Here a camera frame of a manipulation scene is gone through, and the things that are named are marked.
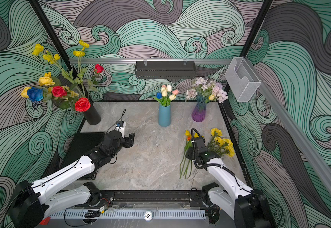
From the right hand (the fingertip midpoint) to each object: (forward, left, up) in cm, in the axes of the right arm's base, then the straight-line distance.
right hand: (187, 154), depth 85 cm
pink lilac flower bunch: (+33, -12, +24) cm, 42 cm away
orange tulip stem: (+7, -2, 0) cm, 7 cm away
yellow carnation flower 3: (+4, -27, +1) cm, 27 cm away
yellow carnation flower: (+16, -23, 0) cm, 28 cm away
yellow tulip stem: (-8, +3, -4) cm, 9 cm away
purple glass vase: (+28, -11, +7) cm, 31 cm away
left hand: (+8, +35, +14) cm, 38 cm away
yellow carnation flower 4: (+1, -28, -2) cm, 28 cm away
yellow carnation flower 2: (+9, -22, 0) cm, 24 cm away
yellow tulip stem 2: (-8, 0, -4) cm, 9 cm away
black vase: (+27, +66, +5) cm, 71 cm away
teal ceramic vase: (+25, +14, +6) cm, 30 cm away
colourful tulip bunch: (+27, +12, +24) cm, 38 cm away
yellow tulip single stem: (+16, -2, -2) cm, 16 cm away
